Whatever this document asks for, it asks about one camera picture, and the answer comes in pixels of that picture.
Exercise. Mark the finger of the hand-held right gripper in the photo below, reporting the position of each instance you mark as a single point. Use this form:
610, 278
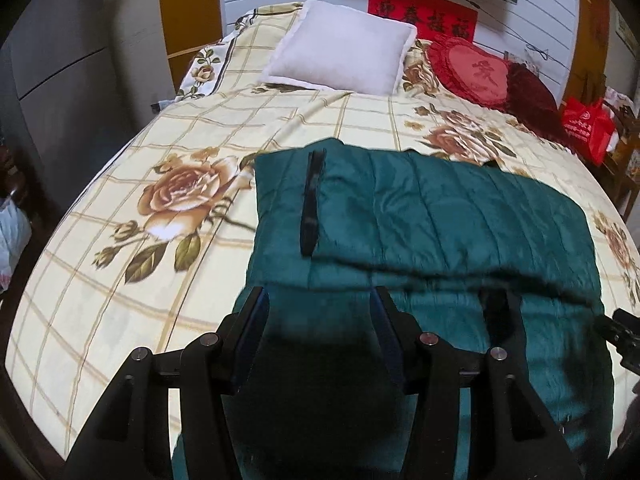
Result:
622, 335

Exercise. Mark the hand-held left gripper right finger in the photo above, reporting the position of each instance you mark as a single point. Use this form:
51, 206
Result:
385, 330

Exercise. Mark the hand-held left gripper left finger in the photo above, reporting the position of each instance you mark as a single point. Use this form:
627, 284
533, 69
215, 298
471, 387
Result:
252, 325

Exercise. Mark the dark green padded garment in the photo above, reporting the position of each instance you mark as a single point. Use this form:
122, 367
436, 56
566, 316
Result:
425, 220

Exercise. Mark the floral checked bedsheet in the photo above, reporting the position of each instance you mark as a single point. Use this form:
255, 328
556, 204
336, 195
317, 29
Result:
125, 310

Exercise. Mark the wooden chair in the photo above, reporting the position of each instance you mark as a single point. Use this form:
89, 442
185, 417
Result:
625, 160

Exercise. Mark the red plastic bag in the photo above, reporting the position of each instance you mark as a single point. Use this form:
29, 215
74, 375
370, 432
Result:
587, 127

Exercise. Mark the dark red fuzzy cushion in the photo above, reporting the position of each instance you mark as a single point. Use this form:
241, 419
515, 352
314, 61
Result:
535, 100

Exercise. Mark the white plastic bag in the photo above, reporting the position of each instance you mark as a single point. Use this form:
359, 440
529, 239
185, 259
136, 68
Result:
12, 240

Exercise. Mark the red heart-shaped cushion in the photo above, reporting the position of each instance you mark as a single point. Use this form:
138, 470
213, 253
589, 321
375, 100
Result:
475, 70

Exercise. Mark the white pillow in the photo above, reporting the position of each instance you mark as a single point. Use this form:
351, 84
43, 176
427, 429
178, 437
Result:
340, 50

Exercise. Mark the orange door panel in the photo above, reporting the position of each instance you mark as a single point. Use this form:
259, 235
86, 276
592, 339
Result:
590, 35

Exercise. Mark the yellow door panel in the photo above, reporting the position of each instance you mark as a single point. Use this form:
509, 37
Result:
190, 10

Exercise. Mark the grey wardrobe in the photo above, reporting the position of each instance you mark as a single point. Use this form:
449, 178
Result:
65, 60

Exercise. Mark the red wall banner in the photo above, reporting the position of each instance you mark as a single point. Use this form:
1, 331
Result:
425, 12

